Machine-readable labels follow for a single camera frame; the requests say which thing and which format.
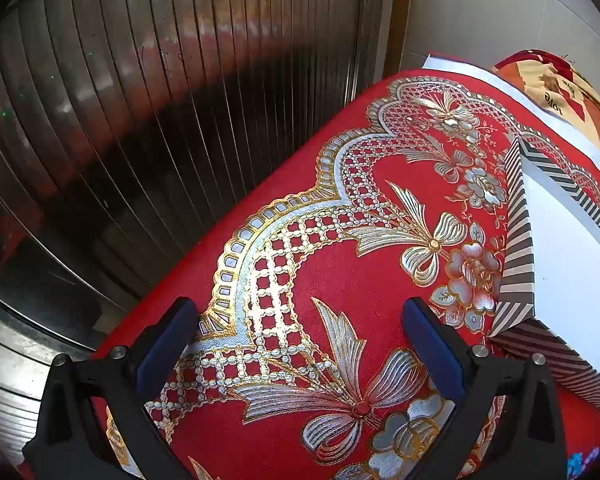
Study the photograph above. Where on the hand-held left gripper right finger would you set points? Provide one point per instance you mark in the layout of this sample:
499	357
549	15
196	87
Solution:
434	357

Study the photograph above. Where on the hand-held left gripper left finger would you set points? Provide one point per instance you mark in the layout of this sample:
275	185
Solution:
164	347

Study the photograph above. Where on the striped box with white inside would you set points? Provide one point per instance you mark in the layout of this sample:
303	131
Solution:
570	260

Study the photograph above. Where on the red gold patterned tablecloth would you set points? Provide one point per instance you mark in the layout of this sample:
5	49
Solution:
360	280

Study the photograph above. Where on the multicoloured beaded item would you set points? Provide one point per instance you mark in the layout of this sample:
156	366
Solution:
580	467

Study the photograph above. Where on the ribbed shutter door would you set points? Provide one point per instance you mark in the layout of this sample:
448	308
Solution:
130	110

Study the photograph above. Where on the white cloth strip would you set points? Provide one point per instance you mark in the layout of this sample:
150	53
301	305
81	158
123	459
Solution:
485	72

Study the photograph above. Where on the orange printed blanket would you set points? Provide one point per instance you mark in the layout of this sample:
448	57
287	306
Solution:
555	85

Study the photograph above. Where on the wooden door frame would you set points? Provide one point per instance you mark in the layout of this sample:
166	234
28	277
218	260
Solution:
397	20

